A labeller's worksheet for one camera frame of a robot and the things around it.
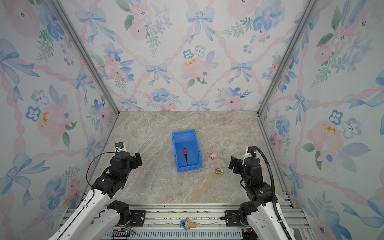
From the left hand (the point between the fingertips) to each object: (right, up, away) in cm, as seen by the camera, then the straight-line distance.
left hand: (130, 154), depth 79 cm
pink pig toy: (+46, -4, +15) cm, 48 cm away
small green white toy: (+49, -12, +8) cm, 51 cm away
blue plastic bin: (+29, +6, +23) cm, 37 cm away
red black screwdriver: (+28, -3, +17) cm, 33 cm away
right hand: (+58, -2, -1) cm, 58 cm away
